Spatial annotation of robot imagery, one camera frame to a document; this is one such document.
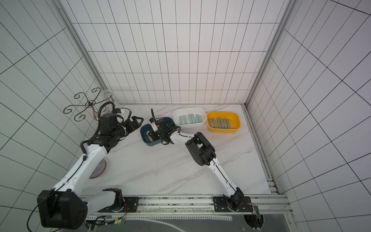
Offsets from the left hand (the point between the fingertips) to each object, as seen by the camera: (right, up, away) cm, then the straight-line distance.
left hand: (138, 124), depth 81 cm
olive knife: (+46, -1, +26) cm, 53 cm away
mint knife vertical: (+30, +5, +30) cm, 42 cm away
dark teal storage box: (+2, -3, +9) cm, 10 cm away
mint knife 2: (+32, +2, +29) cm, 43 cm away
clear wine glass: (-17, +17, -1) cm, 24 cm away
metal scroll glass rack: (-21, +9, -4) cm, 23 cm away
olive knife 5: (+59, 0, +26) cm, 64 cm away
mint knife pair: (+27, +1, +26) cm, 38 cm away
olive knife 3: (+52, -1, +26) cm, 58 cm away
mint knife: (+23, +2, +29) cm, 37 cm away
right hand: (+3, -4, +21) cm, 22 cm away
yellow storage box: (+64, +2, +26) cm, 69 cm away
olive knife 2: (+49, -1, +27) cm, 56 cm away
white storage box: (+24, +9, +31) cm, 40 cm away
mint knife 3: (+36, +2, +28) cm, 45 cm away
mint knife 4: (+38, +2, +29) cm, 48 cm away
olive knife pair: (+57, -1, +27) cm, 63 cm away
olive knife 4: (+55, -2, +26) cm, 61 cm away
